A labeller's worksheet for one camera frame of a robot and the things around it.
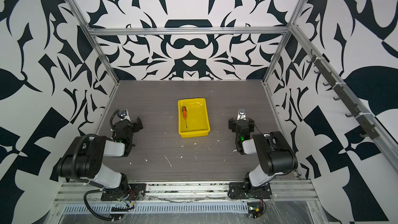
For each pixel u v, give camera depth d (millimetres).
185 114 998
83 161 450
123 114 800
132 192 731
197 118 1040
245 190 676
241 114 809
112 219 672
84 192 649
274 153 467
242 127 728
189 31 913
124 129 707
